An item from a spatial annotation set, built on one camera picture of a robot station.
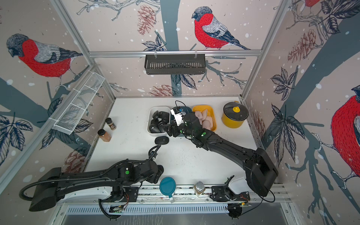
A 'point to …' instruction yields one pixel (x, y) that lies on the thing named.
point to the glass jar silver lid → (199, 188)
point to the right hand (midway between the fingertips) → (168, 122)
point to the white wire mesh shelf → (71, 116)
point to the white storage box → (150, 111)
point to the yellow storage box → (210, 112)
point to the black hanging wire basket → (175, 65)
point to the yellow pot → (230, 123)
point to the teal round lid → (168, 186)
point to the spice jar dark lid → (109, 122)
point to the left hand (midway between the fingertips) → (159, 171)
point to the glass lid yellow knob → (236, 111)
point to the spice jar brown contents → (104, 135)
